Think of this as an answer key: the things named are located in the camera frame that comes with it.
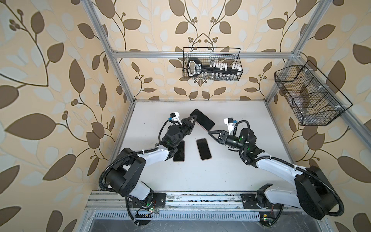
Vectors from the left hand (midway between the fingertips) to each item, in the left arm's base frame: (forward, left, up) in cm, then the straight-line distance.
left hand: (199, 115), depth 77 cm
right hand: (-9, -6, -5) cm, 12 cm away
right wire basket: (+6, -59, +8) cm, 60 cm away
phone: (-6, -4, -27) cm, 28 cm away
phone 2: (0, -2, -4) cm, 5 cm away
